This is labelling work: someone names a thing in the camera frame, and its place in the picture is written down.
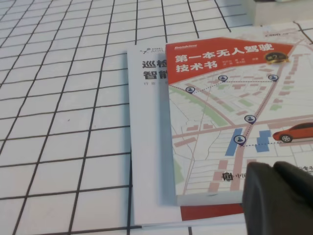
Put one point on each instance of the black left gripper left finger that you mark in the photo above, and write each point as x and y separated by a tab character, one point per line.
269	199

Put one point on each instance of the white booklet under book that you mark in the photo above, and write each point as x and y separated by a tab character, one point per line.
154	191

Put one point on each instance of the thick black book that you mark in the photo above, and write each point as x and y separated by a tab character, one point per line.
263	12

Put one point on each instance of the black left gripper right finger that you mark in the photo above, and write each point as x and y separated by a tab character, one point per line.
296	181

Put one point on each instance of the orange self-driving car book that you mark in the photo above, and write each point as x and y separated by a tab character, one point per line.
234	101

